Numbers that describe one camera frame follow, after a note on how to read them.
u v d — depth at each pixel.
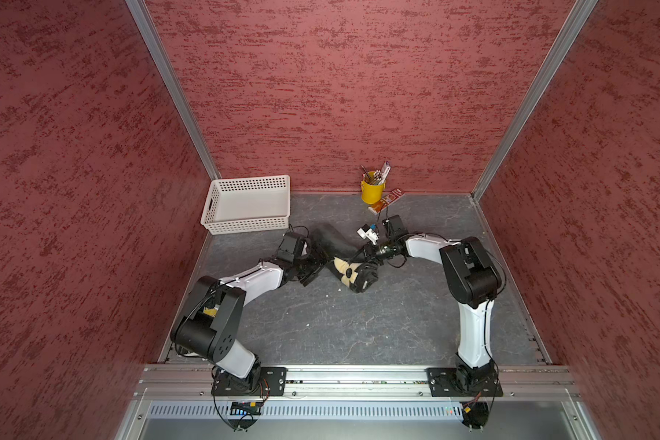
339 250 0.90
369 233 0.92
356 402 0.71
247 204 1.14
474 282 0.55
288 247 0.74
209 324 0.45
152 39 0.75
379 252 0.87
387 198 1.18
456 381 0.67
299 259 0.78
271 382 0.74
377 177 1.03
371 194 1.17
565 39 0.76
